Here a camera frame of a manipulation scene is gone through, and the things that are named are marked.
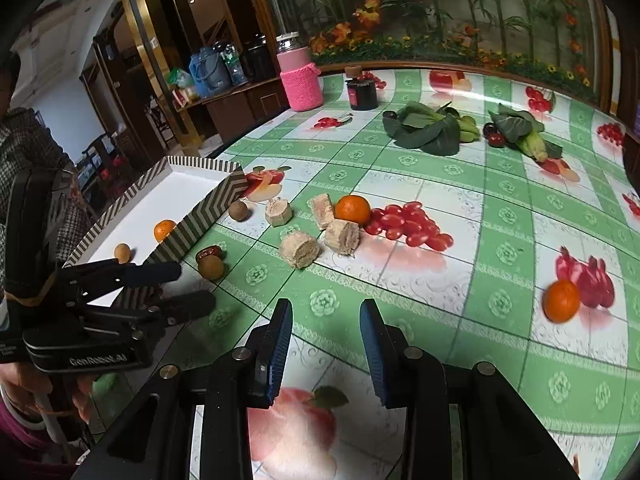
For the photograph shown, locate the pink knit-sleeved bottle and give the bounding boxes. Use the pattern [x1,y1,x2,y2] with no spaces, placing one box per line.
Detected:
[277,32,323,112]

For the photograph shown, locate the clear plastic water bottle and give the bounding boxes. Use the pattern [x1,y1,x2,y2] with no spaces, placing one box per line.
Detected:
[222,44,247,86]

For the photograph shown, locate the beige sugarcane piece back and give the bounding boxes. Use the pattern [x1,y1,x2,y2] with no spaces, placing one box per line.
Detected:
[308,193,335,231]

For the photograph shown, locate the orange tangerine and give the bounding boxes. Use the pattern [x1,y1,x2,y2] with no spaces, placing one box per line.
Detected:
[542,280,580,324]
[334,195,371,226]
[153,219,177,243]

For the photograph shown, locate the orange tangerine by grapes print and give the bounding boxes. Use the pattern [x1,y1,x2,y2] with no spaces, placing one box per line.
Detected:
[334,195,371,226]

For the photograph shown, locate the red jujube date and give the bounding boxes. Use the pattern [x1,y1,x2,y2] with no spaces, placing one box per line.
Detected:
[195,245,224,262]

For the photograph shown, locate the beige sugarcane piece front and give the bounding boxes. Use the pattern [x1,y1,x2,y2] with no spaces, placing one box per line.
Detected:
[279,231,320,269]

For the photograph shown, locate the wooden sideboard cabinet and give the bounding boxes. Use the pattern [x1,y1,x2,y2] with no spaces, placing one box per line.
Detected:
[178,77,290,143]

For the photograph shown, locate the corn cob with leaves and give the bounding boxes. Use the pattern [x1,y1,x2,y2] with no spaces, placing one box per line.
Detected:
[489,103,563,164]

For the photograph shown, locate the brown cork lid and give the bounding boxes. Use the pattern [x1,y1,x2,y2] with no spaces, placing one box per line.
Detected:
[345,65,362,79]

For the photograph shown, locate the blue water jug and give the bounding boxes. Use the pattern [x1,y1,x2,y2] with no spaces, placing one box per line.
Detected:
[189,47,231,99]

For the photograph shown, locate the green bananas toy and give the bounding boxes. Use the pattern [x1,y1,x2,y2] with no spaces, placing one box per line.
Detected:
[458,116,480,143]

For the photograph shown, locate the white striped-edge tray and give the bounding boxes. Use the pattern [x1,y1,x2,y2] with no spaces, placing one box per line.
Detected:
[64,155,250,311]

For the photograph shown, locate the dark green leafy vegetable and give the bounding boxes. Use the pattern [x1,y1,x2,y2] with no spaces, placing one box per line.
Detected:
[382,102,461,156]

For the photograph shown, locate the dark red cherries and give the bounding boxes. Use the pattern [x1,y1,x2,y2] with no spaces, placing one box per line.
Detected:
[483,122,506,148]

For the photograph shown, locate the person's left hand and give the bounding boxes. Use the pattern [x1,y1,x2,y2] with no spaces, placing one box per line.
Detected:
[1,363,96,422]

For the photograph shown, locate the brown kiwi-like round fruit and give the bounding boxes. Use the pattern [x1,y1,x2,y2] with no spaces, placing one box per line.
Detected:
[229,200,250,222]

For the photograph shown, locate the beige sugarcane piece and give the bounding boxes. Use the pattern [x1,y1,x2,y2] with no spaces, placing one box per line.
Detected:
[279,231,320,269]
[265,197,293,226]
[324,219,360,256]
[308,193,335,231]

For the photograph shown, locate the dark jar with red label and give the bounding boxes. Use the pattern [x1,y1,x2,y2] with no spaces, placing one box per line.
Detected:
[346,78,378,110]

